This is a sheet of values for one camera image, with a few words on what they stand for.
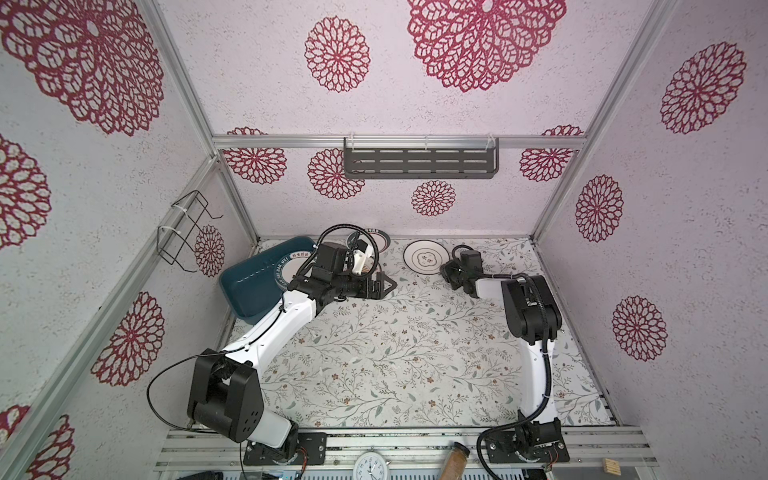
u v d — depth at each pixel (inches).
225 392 16.6
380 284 27.8
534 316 23.8
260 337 18.6
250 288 41.6
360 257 29.2
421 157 36.2
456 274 38.1
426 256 44.9
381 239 47.5
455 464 27.0
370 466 27.0
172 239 28.9
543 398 24.7
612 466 27.8
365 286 27.6
